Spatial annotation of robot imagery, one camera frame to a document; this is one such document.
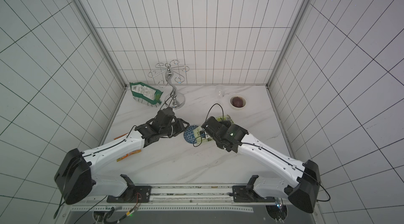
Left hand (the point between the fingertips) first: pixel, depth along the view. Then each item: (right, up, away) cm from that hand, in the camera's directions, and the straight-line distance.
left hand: (185, 128), depth 81 cm
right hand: (+19, +4, -6) cm, 20 cm away
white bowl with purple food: (+32, +13, +21) cm, 41 cm away
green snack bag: (-29, +19, +20) cm, 40 cm away
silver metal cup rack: (-11, +15, +28) cm, 34 cm away
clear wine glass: (+20, +21, +16) cm, 33 cm away
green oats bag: (+8, 0, -14) cm, 16 cm away
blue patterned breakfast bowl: (+1, -6, +10) cm, 12 cm away
